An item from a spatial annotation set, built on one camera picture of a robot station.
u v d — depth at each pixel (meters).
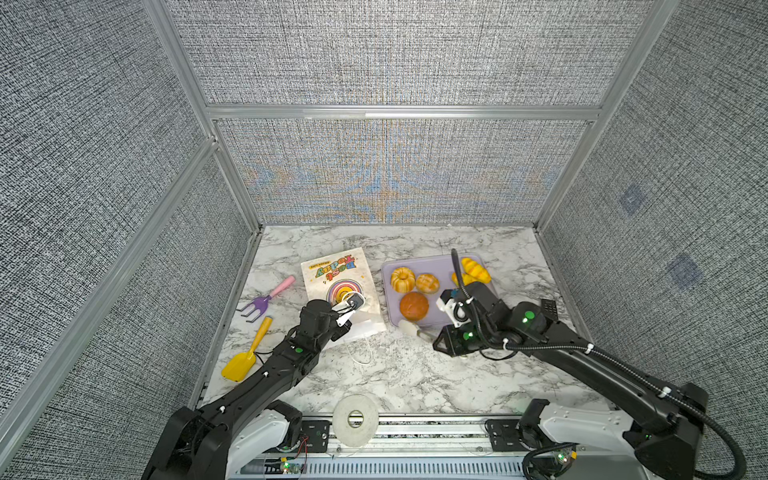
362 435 0.73
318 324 0.64
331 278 0.90
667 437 0.38
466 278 1.00
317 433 0.73
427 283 0.97
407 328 0.81
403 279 0.98
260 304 0.98
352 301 0.73
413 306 0.92
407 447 0.73
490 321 0.54
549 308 0.95
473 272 1.03
